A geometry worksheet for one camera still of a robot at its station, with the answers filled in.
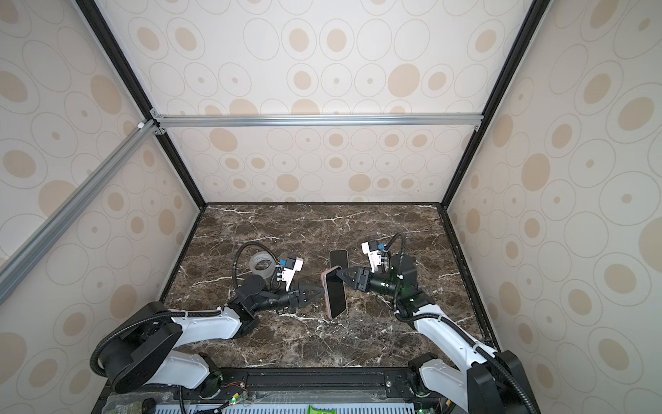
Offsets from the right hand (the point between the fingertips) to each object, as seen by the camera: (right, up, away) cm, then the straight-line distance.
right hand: (350, 273), depth 76 cm
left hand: (-6, -6, -6) cm, 10 cm away
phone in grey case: (-3, +2, +25) cm, 25 cm away
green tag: (-10, -36, -7) cm, 38 cm away
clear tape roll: (-33, 0, +24) cm, 41 cm away
